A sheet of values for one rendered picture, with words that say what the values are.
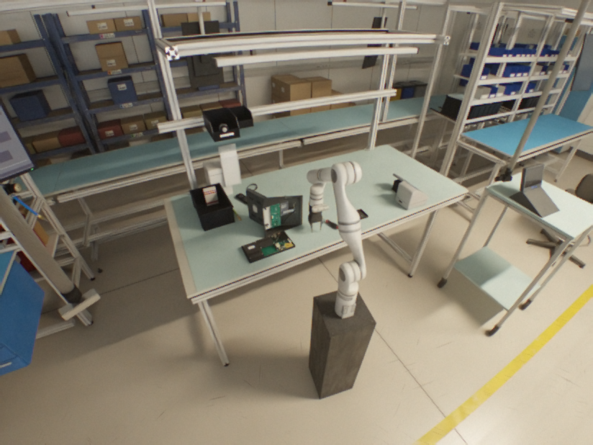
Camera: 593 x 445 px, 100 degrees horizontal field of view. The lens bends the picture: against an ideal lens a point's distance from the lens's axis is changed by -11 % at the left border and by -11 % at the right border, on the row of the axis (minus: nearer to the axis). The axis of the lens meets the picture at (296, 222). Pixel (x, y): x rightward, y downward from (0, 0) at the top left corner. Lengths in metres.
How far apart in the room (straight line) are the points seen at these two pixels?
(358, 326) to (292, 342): 0.98
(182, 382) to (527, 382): 2.49
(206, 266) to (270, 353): 1.04
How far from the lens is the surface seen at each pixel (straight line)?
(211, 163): 1.95
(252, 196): 1.59
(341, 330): 1.40
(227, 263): 1.48
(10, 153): 1.86
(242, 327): 2.42
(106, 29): 4.74
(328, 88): 5.17
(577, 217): 2.38
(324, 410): 2.15
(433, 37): 2.12
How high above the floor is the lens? 2.06
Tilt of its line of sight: 39 degrees down
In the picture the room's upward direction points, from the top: straight up
